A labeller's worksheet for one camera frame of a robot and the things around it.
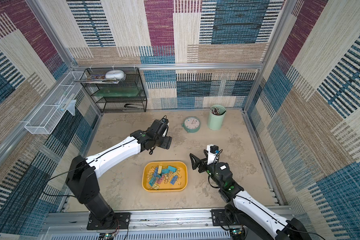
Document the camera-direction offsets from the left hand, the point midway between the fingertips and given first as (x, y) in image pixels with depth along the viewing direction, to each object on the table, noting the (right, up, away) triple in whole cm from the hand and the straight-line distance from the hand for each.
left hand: (165, 138), depth 86 cm
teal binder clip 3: (+4, -17, 0) cm, 18 cm away
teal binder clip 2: (0, -19, +1) cm, 19 cm away
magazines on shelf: (-40, +35, +5) cm, 53 cm away
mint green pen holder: (+31, +13, +13) cm, 36 cm away
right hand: (+18, -6, -7) cm, 20 cm away
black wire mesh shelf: (-40, +23, +33) cm, 57 cm away
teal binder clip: (-7, -23, -3) cm, 25 cm away
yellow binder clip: (-3, -18, +1) cm, 18 cm away
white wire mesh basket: (-53, +22, -7) cm, 58 cm away
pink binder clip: (-3, -24, -1) cm, 24 cm away
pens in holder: (+31, +16, +10) cm, 36 cm away
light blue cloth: (-48, +17, -8) cm, 51 cm away
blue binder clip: (-5, -19, +1) cm, 20 cm away
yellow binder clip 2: (-6, -26, -3) cm, 27 cm away
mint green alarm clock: (+16, +8, +22) cm, 29 cm away
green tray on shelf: (-35, +31, +19) cm, 51 cm away
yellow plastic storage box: (0, -22, +1) cm, 22 cm away
